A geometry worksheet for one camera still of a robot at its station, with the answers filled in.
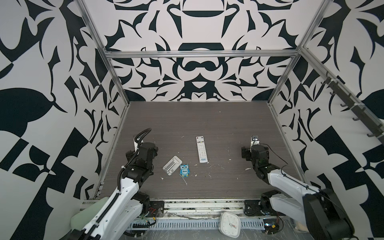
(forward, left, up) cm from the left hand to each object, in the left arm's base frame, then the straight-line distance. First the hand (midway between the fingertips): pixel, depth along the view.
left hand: (140, 146), depth 79 cm
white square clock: (-34, -43, -11) cm, 56 cm away
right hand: (+2, -63, -8) cm, 64 cm away
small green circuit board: (-35, -63, -16) cm, 74 cm away
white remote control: (+3, -33, -14) cm, 36 cm away
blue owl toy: (-9, -22, -14) cm, 28 cm away
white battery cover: (-6, -15, -14) cm, 21 cm away
